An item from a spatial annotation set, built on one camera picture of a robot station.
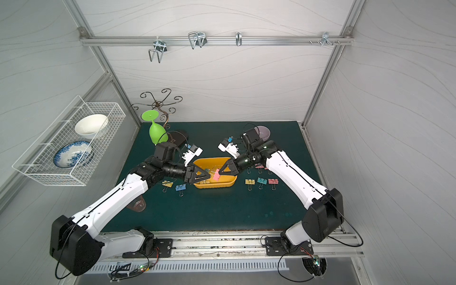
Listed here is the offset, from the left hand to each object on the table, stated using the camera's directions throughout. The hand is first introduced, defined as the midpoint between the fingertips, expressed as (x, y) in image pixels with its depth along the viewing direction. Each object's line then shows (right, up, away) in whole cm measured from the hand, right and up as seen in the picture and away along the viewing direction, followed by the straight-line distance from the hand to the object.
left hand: (207, 176), depth 70 cm
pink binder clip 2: (+20, +4, -4) cm, 21 cm away
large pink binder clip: (+4, 0, +1) cm, 4 cm away
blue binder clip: (-17, -10, +18) cm, 27 cm away
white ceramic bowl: (-50, +21, +3) cm, 55 cm away
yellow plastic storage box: (+1, +5, -1) cm, 5 cm away
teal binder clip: (+26, -7, +23) cm, 35 cm away
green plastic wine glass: (-27, +18, +15) cm, 35 cm away
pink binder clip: (+32, -8, +22) cm, 40 cm away
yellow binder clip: (+19, -8, +21) cm, 30 cm away
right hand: (+5, +1, +2) cm, 6 cm away
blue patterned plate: (-49, +9, -5) cm, 50 cm away
